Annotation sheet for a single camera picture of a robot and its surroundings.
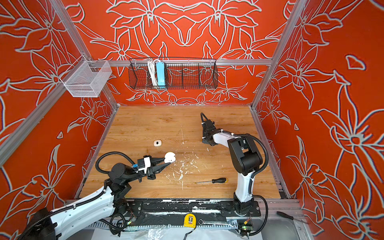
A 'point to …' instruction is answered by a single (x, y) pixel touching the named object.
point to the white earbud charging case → (157, 143)
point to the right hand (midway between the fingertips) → (206, 138)
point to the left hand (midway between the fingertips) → (167, 159)
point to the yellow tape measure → (190, 220)
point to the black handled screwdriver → (223, 180)
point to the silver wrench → (201, 222)
